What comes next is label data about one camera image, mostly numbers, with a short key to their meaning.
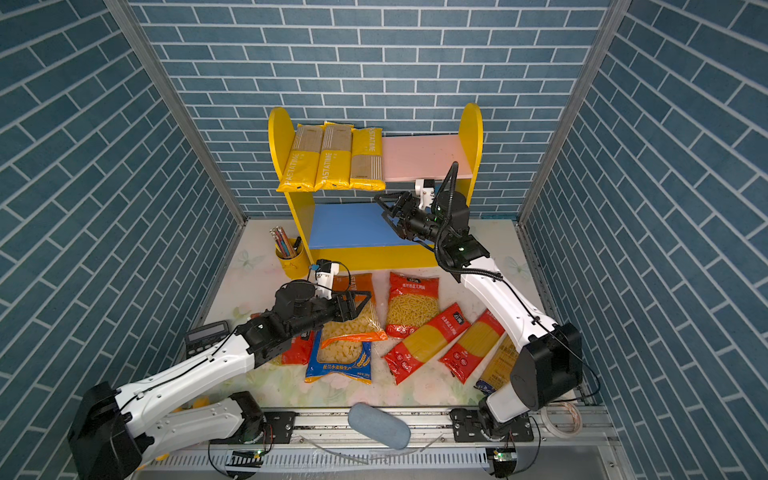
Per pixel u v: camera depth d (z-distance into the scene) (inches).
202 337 34.1
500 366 32.5
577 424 29.5
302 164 29.5
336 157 30.5
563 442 29.7
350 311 25.7
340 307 25.3
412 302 36.8
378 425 28.5
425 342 34.1
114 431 14.8
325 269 26.3
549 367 16.6
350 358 32.5
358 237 40.0
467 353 33.2
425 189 27.1
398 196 25.4
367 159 30.3
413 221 25.3
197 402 18.9
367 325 33.3
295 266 38.2
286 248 37.9
